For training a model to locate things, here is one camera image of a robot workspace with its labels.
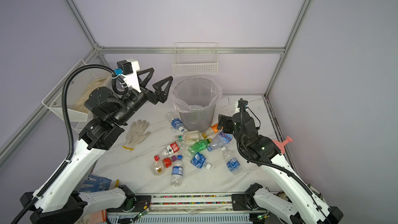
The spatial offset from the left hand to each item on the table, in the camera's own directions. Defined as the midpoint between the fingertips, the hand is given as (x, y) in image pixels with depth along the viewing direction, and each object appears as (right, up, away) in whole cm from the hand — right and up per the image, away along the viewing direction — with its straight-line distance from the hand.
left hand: (162, 74), depth 51 cm
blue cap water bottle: (0, -48, +30) cm, 56 cm away
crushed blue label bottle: (+11, -40, +32) cm, 52 cm away
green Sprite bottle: (+13, -33, +37) cm, 51 cm away
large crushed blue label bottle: (+25, -31, +41) cm, 57 cm away
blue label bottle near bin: (-4, -21, +46) cm, 51 cm away
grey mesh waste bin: (+12, -18, +39) cm, 45 cm away
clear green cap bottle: (+5, -29, +45) cm, 54 cm away
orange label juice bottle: (+20, -25, +44) cm, 55 cm away
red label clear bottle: (-4, -34, +35) cm, 49 cm away
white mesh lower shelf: (-49, -20, +26) cm, 59 cm away
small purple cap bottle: (-3, -40, +35) cm, 53 cm away
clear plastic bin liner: (+8, -1, +46) cm, 47 cm away
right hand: (+24, -15, +17) cm, 33 cm away
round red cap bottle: (-11, -44, +32) cm, 56 cm away
